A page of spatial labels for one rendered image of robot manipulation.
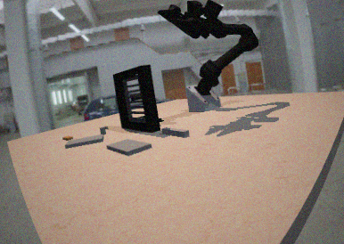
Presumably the grey flat square tile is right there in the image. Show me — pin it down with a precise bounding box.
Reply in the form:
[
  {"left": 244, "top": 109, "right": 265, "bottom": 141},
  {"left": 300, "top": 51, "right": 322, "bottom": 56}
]
[{"left": 106, "top": 139, "right": 152, "bottom": 156}]

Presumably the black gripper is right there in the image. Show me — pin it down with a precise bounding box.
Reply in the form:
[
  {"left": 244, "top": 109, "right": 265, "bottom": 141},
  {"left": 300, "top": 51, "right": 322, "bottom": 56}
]
[{"left": 158, "top": 4, "right": 205, "bottom": 39}]

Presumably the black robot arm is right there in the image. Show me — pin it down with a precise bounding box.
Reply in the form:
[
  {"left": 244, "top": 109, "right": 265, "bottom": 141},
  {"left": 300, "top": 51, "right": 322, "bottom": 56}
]
[{"left": 187, "top": 0, "right": 258, "bottom": 95}]

